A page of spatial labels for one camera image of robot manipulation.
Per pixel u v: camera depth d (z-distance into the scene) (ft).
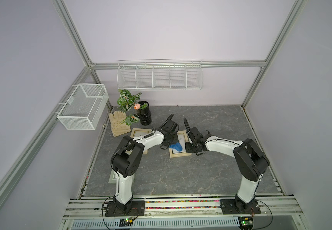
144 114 3.34
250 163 1.59
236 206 2.18
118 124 3.59
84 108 2.75
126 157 1.68
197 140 2.45
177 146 3.00
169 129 2.53
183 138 3.27
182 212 2.42
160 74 3.23
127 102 2.71
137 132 3.37
